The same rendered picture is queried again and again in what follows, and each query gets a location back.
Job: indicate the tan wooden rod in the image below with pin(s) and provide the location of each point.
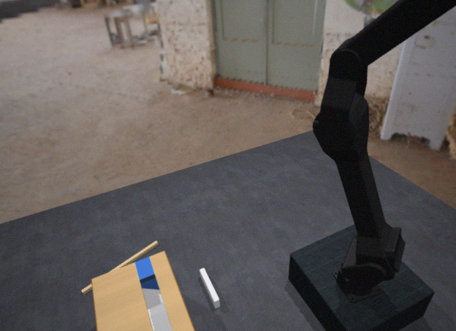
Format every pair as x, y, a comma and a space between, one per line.
127, 262

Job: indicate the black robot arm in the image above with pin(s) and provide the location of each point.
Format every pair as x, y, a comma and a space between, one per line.
341, 128

